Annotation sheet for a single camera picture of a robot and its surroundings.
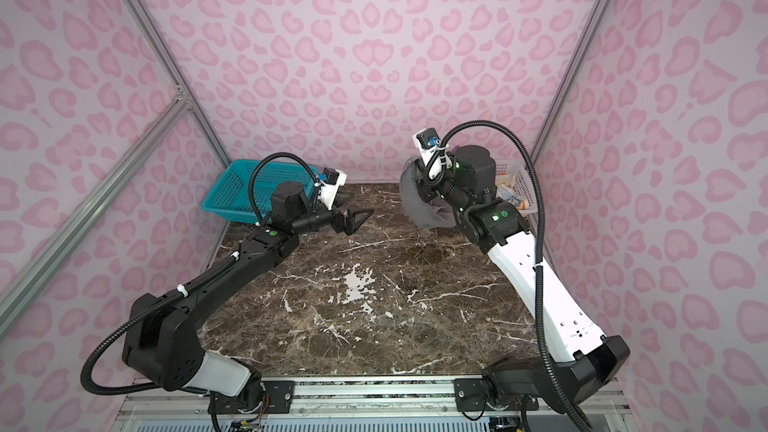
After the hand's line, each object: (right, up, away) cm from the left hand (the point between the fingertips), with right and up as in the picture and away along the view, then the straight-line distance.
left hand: (364, 198), depth 75 cm
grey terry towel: (+18, -4, +3) cm, 18 cm away
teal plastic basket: (-52, +5, +42) cm, 67 cm away
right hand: (+13, +9, -10) cm, 19 cm away
